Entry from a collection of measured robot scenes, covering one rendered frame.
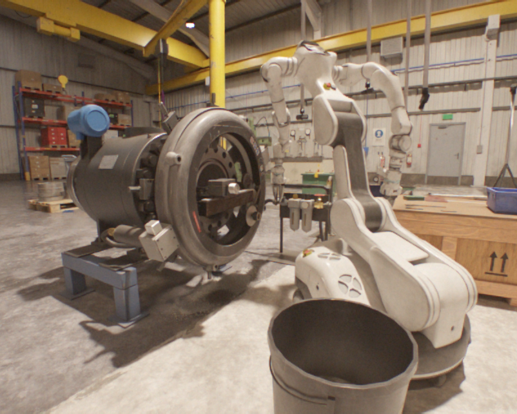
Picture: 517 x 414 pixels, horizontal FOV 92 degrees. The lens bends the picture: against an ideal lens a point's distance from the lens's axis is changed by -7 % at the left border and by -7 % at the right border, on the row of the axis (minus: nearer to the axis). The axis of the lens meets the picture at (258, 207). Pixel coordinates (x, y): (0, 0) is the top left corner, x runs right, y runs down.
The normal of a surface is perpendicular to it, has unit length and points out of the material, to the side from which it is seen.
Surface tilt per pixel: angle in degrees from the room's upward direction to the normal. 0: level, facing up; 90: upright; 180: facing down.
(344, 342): 87
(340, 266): 38
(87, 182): 83
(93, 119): 90
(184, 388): 0
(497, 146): 90
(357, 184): 76
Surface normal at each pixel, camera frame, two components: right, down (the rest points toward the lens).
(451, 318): 0.31, 0.15
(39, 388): 0.00, -0.99
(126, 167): -0.44, -0.23
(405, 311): -0.94, 0.06
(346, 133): 0.33, -0.11
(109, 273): -0.48, 0.14
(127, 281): 0.88, 0.07
